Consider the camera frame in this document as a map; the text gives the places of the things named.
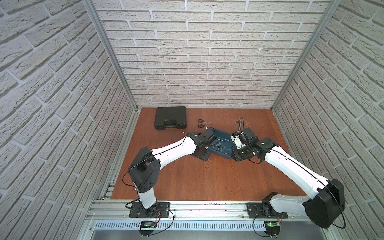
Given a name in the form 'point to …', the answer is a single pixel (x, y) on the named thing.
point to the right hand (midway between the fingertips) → (236, 154)
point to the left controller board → (148, 224)
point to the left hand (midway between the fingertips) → (206, 154)
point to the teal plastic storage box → (223, 145)
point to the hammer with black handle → (239, 122)
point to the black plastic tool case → (170, 117)
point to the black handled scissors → (202, 125)
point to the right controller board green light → (271, 225)
